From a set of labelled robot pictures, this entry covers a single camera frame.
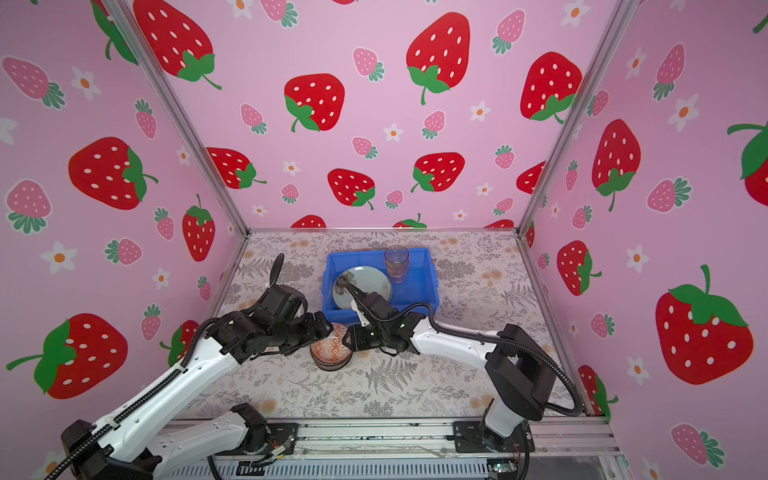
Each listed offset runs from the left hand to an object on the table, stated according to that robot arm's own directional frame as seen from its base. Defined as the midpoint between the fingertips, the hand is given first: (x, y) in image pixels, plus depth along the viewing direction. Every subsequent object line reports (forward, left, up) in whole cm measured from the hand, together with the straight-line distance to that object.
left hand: (326, 331), depth 75 cm
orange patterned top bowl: (0, 0, -10) cm, 10 cm away
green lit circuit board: (-26, -44, -18) cm, 54 cm away
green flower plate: (+27, -7, -14) cm, 31 cm away
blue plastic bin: (+27, -27, -19) cm, 43 cm away
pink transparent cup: (+32, -18, -10) cm, 38 cm away
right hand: (0, -4, -6) cm, 7 cm away
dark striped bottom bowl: (-5, -1, -9) cm, 11 cm away
